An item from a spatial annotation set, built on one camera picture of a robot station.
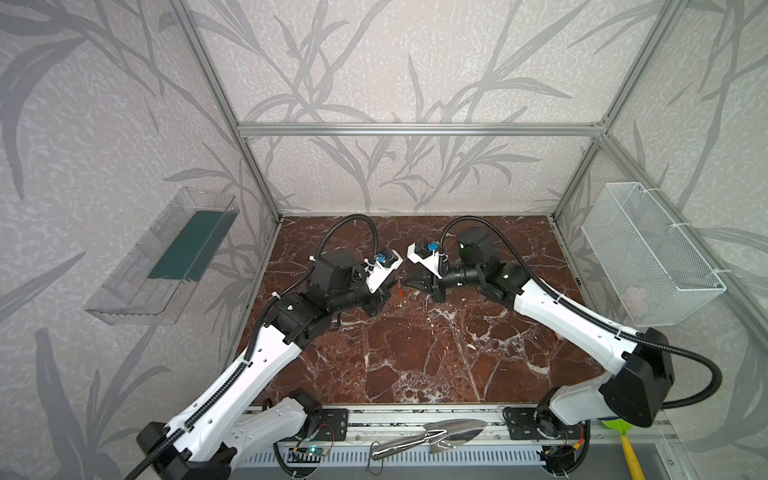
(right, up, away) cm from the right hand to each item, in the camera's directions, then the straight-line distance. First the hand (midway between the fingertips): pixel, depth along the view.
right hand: (404, 270), depth 70 cm
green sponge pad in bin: (-47, +6, -5) cm, 47 cm away
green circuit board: (-21, -43, 0) cm, 48 cm away
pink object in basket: (+57, -8, +3) cm, 58 cm away
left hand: (-1, 0, -2) cm, 3 cm away
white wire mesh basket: (+53, 0, -8) cm, 54 cm away
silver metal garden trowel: (+10, -40, +1) cm, 41 cm away
